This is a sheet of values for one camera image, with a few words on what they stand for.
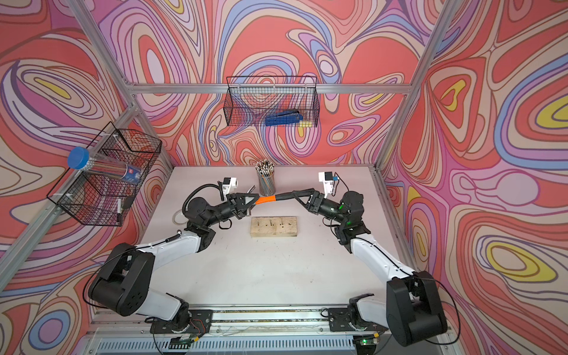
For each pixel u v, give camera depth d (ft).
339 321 2.41
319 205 2.14
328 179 2.27
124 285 1.43
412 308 1.34
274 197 2.37
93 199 2.31
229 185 2.42
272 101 3.21
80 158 2.03
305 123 2.75
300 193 2.42
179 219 3.26
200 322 2.37
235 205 2.33
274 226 3.05
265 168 3.12
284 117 2.96
